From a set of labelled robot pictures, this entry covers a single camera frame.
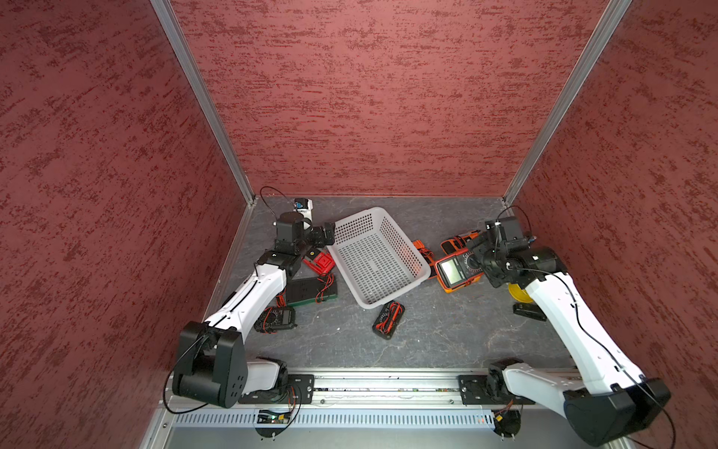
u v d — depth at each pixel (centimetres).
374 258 100
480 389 74
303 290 90
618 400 36
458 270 76
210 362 41
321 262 95
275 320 83
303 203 73
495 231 58
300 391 74
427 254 97
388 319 83
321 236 76
